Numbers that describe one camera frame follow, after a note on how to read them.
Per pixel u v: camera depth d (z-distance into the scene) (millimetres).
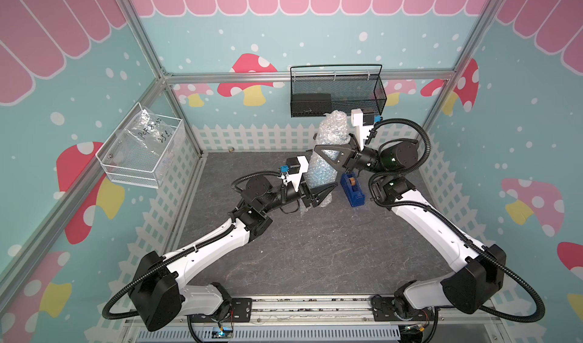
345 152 499
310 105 895
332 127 482
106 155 623
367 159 536
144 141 717
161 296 389
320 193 556
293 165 504
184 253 440
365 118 481
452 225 451
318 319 742
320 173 545
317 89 974
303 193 560
